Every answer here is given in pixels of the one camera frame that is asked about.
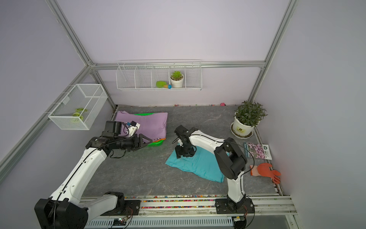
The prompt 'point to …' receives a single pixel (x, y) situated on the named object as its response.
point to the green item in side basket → (78, 111)
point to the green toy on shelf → (161, 84)
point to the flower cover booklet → (257, 150)
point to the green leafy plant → (250, 113)
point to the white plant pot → (241, 129)
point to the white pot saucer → (239, 136)
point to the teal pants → (203, 162)
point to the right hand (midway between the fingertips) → (181, 154)
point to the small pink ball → (222, 104)
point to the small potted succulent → (177, 79)
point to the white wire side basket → (91, 97)
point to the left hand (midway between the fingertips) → (149, 143)
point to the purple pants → (153, 126)
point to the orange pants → (159, 140)
